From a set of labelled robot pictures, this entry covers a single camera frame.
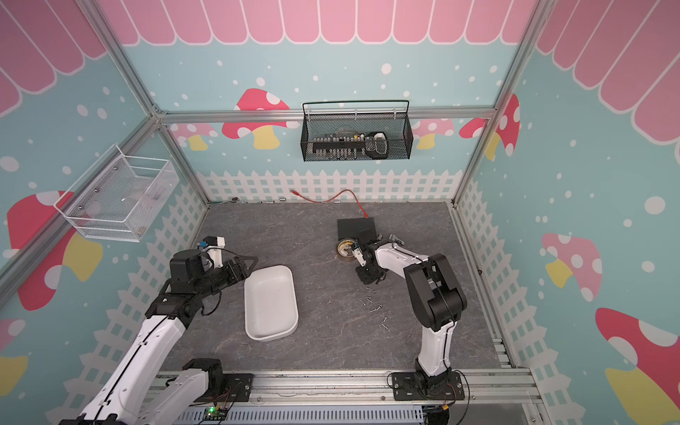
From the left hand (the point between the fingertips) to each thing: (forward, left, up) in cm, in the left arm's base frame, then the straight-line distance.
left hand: (252, 266), depth 79 cm
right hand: (+8, -37, -18) cm, 42 cm away
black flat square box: (+31, -34, -20) cm, 50 cm away
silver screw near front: (-8, -41, -18) cm, 46 cm away
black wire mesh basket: (+44, -42, +17) cm, 63 cm away
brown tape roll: (+19, -27, -17) cm, 37 cm away
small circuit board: (-35, +8, -21) cm, 41 cm away
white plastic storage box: (-6, -3, -19) cm, 20 cm away
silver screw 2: (+1, -38, -18) cm, 42 cm away
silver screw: (-5, -38, -18) cm, 43 cm away
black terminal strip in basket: (+38, -25, +16) cm, 48 cm away
